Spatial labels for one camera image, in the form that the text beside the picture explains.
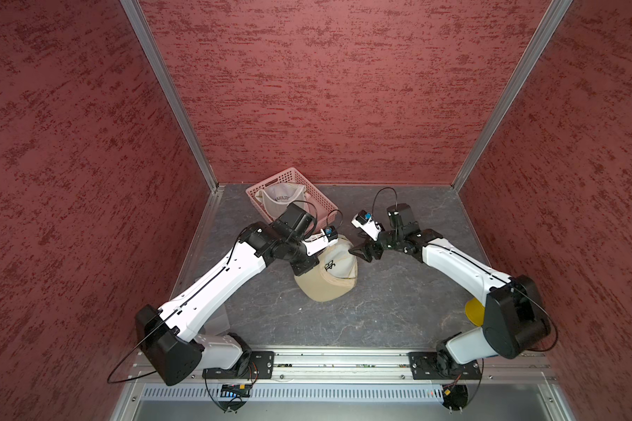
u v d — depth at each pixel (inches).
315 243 25.0
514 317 17.0
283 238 20.5
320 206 43.6
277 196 42.9
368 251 29.2
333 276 31.9
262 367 29.1
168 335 15.0
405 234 26.3
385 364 29.9
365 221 28.6
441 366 26.2
